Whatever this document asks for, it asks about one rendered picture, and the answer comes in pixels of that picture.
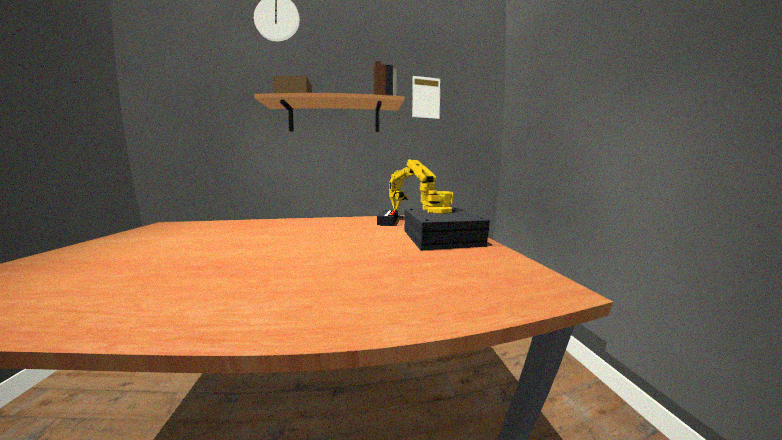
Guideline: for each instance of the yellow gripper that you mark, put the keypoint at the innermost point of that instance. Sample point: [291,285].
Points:
[399,195]

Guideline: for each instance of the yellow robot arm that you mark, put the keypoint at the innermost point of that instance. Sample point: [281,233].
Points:
[429,198]

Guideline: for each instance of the black power strip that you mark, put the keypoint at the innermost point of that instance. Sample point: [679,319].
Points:
[386,217]

